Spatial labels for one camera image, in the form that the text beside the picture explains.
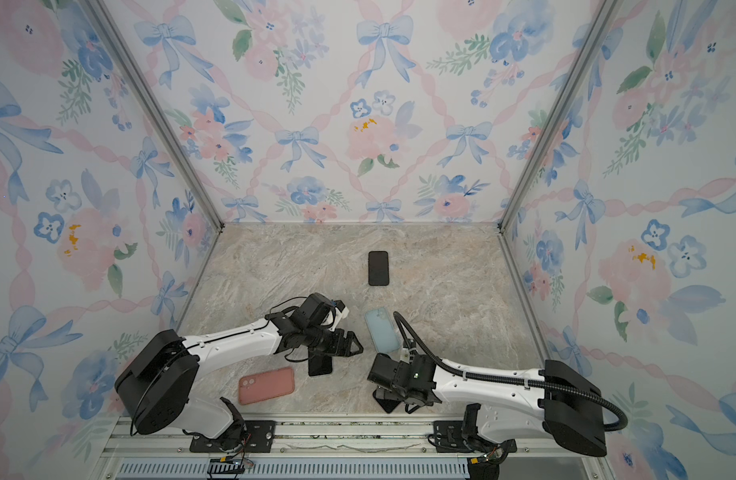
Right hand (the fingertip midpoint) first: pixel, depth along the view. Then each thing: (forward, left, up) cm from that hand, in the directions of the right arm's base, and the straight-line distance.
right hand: (392, 390), depth 79 cm
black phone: (-3, +2, -2) cm, 4 cm away
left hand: (+10, +10, +4) cm, 15 cm away
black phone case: (+42, +4, -2) cm, 42 cm away
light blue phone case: (+18, +3, -3) cm, 19 cm away
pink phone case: (+1, +34, -2) cm, 35 cm away
